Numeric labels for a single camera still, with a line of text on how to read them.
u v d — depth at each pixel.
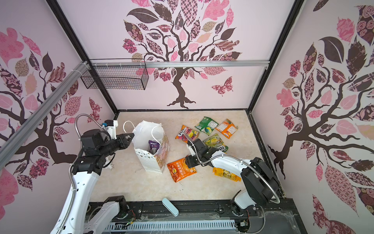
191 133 1.01
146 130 0.86
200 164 0.76
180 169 0.86
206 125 1.07
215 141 0.97
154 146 0.91
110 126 0.63
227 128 1.04
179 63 0.93
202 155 0.67
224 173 0.82
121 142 0.62
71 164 0.49
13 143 0.51
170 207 0.72
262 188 0.43
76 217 0.39
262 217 0.72
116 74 0.95
